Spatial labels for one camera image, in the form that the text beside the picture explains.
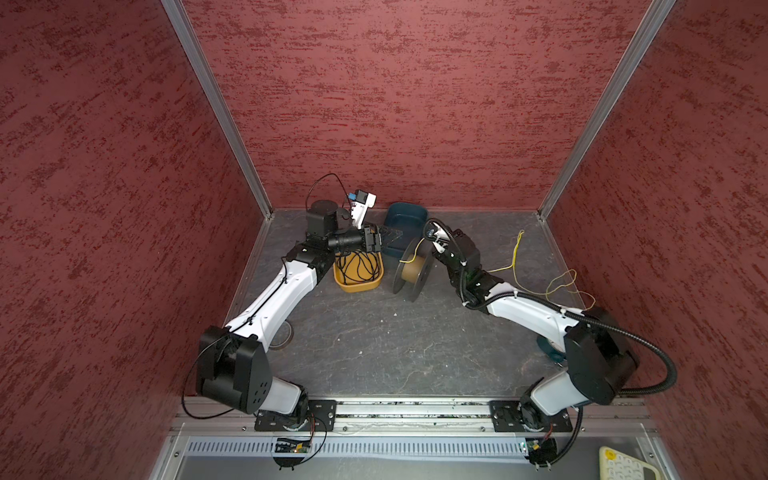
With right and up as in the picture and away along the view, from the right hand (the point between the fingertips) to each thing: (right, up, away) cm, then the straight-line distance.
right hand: (448, 230), depth 84 cm
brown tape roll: (-49, -32, +3) cm, 59 cm away
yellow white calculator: (+35, -54, -18) cm, 67 cm away
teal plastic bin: (-12, +3, +34) cm, 36 cm away
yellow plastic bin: (-29, -18, +11) cm, 36 cm away
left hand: (-15, -2, -10) cm, 19 cm away
